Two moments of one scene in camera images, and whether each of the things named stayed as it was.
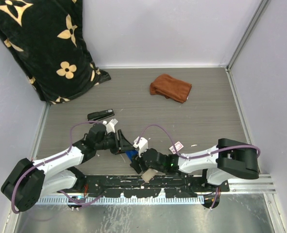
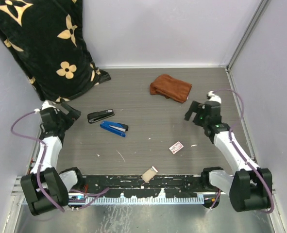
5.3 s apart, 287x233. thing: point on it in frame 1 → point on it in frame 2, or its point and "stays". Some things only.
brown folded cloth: (176, 89) stays
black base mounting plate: (149, 186) stays
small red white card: (178, 146) stays
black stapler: (96, 116) stays
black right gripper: (136, 160) → (195, 107)
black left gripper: (124, 144) → (73, 115)
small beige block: (148, 175) stays
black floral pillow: (47, 36) stays
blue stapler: (131, 153) → (118, 128)
